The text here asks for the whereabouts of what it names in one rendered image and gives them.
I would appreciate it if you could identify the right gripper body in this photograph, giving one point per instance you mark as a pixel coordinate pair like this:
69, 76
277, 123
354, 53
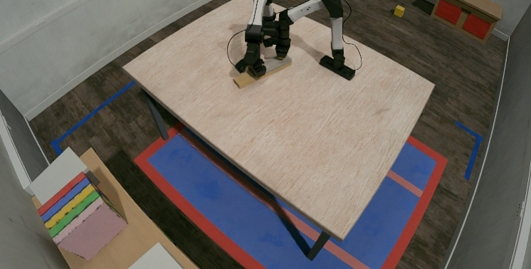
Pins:
257, 67

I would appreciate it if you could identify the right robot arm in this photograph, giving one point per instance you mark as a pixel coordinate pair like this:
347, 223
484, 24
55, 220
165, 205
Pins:
261, 10

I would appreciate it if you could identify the light wooden beam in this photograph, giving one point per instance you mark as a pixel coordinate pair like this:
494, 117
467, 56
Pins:
246, 79

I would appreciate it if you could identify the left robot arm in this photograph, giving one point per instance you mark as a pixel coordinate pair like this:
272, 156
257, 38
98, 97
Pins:
287, 18

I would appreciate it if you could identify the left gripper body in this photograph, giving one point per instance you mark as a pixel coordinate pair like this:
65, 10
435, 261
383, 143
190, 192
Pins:
283, 47

